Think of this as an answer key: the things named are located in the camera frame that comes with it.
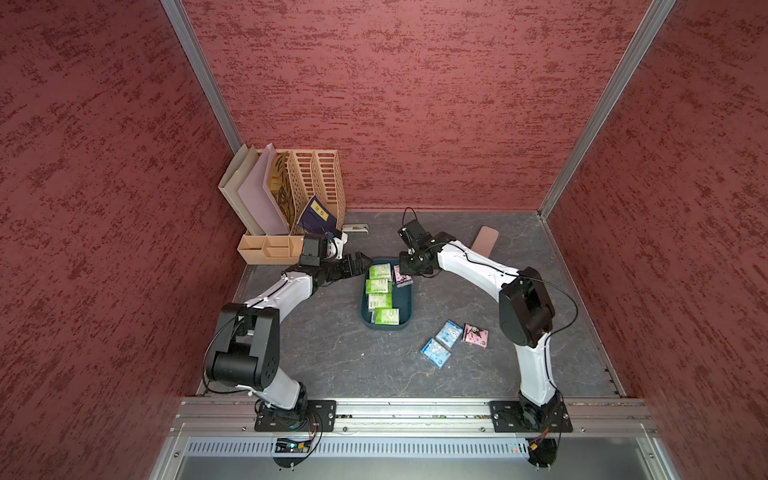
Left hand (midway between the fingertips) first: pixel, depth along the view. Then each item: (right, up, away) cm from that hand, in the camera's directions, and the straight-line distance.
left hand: (362, 269), depth 90 cm
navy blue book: (-18, +17, +15) cm, 29 cm away
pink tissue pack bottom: (+13, -4, +2) cm, 13 cm away
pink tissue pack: (+34, -19, -5) cm, 39 cm away
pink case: (+45, +9, +20) cm, 50 cm away
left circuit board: (-16, -42, -18) cm, 48 cm away
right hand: (+14, -2, +3) cm, 14 cm away
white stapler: (-5, +14, +23) cm, 27 cm away
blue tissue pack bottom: (+22, -24, -7) cm, 33 cm away
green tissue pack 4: (+8, -13, -5) cm, 16 cm away
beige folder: (-39, +26, -3) cm, 47 cm away
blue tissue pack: (+26, -19, -5) cm, 33 cm away
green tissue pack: (+5, -1, +5) cm, 8 cm away
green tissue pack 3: (+6, -10, -1) cm, 11 cm away
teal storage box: (+13, -10, +2) cm, 16 cm away
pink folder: (-32, +22, 0) cm, 39 cm away
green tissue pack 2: (+4, -6, +2) cm, 8 cm away
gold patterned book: (-30, +27, +13) cm, 42 cm away
